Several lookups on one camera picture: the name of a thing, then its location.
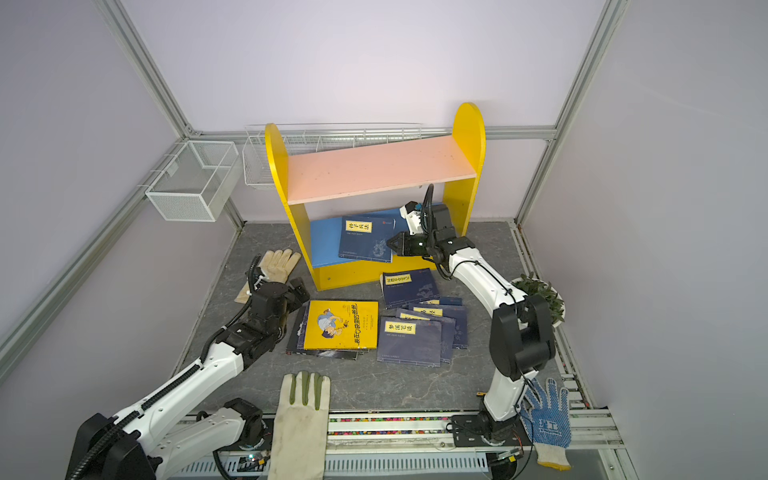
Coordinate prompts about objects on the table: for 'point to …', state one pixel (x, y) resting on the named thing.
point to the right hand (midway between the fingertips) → (388, 244)
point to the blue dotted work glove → (549, 425)
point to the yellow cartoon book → (342, 325)
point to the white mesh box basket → (197, 182)
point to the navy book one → (407, 287)
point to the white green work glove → (300, 432)
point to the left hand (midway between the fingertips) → (291, 289)
